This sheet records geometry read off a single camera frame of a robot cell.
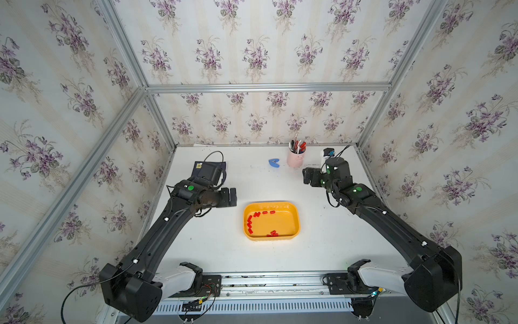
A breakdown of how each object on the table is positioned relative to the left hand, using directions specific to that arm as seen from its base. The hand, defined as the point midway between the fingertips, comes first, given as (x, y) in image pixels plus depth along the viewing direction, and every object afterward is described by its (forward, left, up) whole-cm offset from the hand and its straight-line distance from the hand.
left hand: (228, 196), depth 76 cm
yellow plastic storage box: (-2, -18, -19) cm, 26 cm away
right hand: (+10, -35, +4) cm, 37 cm away
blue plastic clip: (+32, -20, -17) cm, 42 cm away
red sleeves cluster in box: (+1, -11, -18) cm, 21 cm away
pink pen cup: (+31, -32, -9) cm, 45 cm away
